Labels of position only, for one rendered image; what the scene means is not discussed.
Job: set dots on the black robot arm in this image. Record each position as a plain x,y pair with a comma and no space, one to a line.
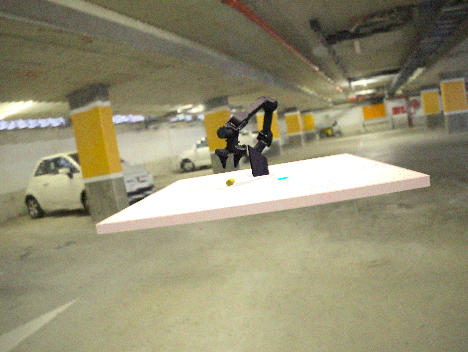
241,119

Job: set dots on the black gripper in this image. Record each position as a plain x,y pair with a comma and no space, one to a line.
222,153

